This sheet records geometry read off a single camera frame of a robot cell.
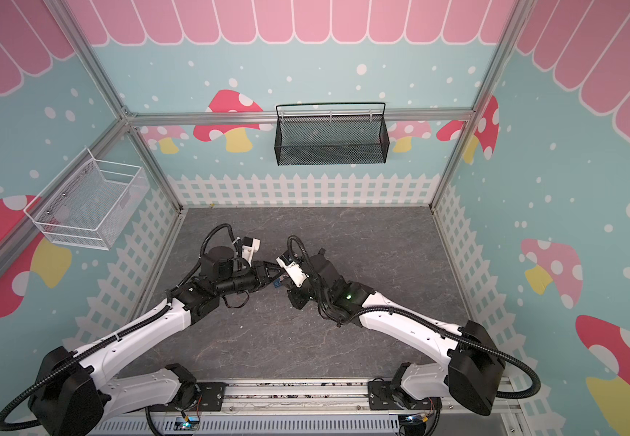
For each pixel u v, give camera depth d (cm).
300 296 66
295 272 65
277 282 74
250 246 73
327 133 95
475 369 40
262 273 72
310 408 74
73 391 39
